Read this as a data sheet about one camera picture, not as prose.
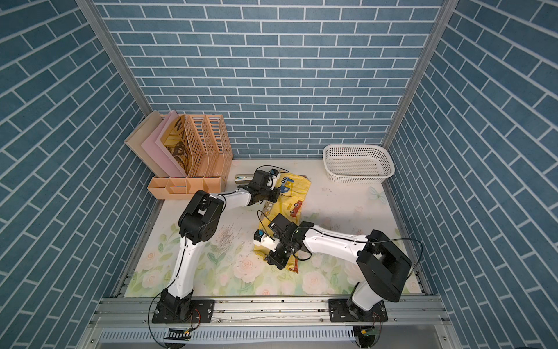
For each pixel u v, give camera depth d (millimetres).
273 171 961
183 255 609
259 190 854
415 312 753
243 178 1105
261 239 723
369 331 707
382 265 440
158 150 893
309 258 704
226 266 845
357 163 1195
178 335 722
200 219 595
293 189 1081
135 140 879
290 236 642
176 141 987
